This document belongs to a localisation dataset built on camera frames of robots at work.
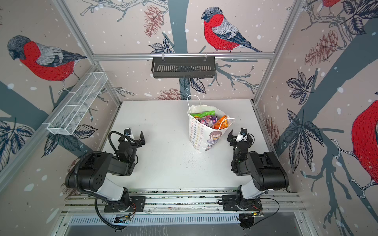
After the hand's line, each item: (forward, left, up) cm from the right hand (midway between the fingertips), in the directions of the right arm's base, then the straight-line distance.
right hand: (241, 130), depth 90 cm
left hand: (-2, +66, +1) cm, 66 cm away
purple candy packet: (-4, +21, +14) cm, 25 cm away
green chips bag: (+4, +24, +10) cm, 26 cm away
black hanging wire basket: (+43, +39, +17) cm, 61 cm away
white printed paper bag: (-9, +23, +5) cm, 26 cm away
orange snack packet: (-4, +12, +11) cm, 17 cm away
